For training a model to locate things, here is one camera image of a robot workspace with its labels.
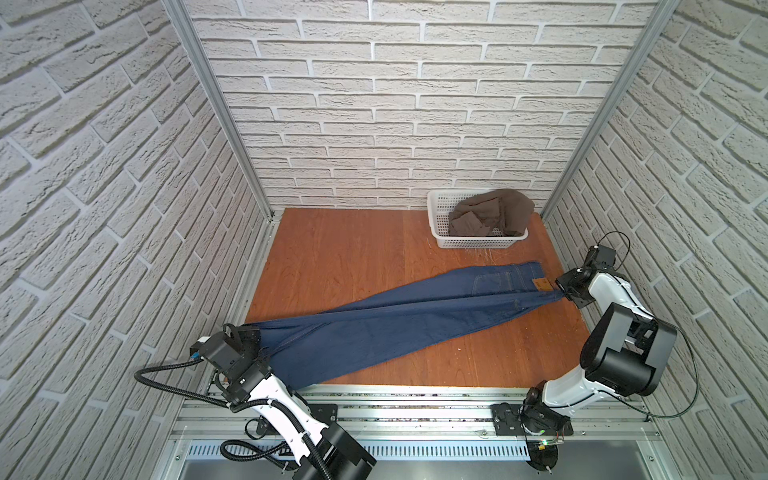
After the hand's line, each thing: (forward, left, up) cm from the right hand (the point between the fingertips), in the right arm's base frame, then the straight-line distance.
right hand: (568, 284), depth 90 cm
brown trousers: (+32, +12, 0) cm, 34 cm away
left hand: (-6, +95, +4) cm, 95 cm away
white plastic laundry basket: (+43, +31, -3) cm, 53 cm away
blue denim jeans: (-10, +87, -6) cm, 88 cm away
